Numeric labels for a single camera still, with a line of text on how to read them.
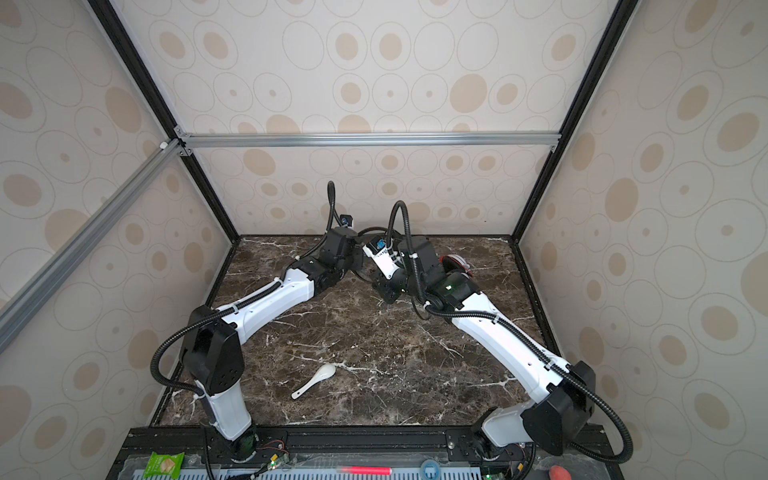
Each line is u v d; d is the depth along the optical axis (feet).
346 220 2.44
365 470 2.30
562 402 1.27
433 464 2.30
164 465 2.29
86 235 2.05
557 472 2.24
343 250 2.18
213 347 1.54
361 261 2.62
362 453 2.40
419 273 1.74
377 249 2.01
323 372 2.79
